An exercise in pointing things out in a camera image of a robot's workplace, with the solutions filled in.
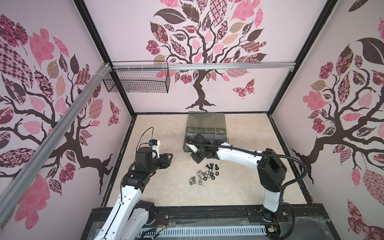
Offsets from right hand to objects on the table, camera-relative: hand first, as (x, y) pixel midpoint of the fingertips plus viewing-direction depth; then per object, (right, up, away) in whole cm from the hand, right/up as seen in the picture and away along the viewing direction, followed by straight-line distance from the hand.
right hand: (194, 151), depth 88 cm
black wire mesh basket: (-47, +54, +34) cm, 79 cm away
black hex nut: (+14, -13, 0) cm, 19 cm away
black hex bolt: (+14, -10, +2) cm, 17 cm away
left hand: (-13, -2, -10) cm, 17 cm away
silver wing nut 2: (+3, -17, -4) cm, 18 cm away
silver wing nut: (-2, -17, -3) cm, 17 cm away
